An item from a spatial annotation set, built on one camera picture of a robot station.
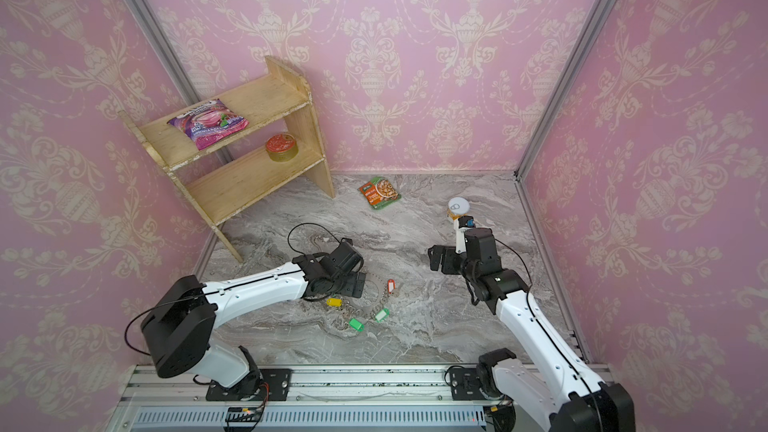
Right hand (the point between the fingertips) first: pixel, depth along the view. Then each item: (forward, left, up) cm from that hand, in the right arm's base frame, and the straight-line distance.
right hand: (446, 250), depth 82 cm
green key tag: (-12, +18, -15) cm, 26 cm away
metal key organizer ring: (-11, +28, -14) cm, 33 cm away
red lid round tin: (+33, +48, +11) cm, 60 cm away
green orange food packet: (+33, +19, -12) cm, 40 cm away
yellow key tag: (-8, +32, -14) cm, 36 cm away
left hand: (-4, +27, -10) cm, 29 cm away
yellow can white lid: (+22, -8, -9) cm, 25 cm away
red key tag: (-2, +15, -15) cm, 22 cm away
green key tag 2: (-14, +26, -14) cm, 33 cm away
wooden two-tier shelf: (+18, +65, +7) cm, 67 cm away
